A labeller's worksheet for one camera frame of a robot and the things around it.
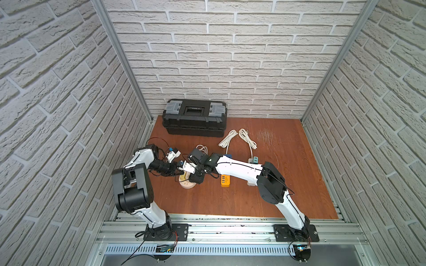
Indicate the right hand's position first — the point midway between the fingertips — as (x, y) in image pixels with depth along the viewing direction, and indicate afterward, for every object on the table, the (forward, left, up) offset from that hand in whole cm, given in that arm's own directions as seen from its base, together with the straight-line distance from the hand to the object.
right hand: (194, 172), depth 87 cm
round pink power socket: (-4, +5, -2) cm, 7 cm away
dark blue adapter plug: (+16, -21, -10) cm, 28 cm away
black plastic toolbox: (+30, -3, +12) cm, 32 cm away
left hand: (0, +6, +1) cm, 6 cm away
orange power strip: (-4, -17, -3) cm, 17 cm away
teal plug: (+5, -34, +1) cm, 35 cm away
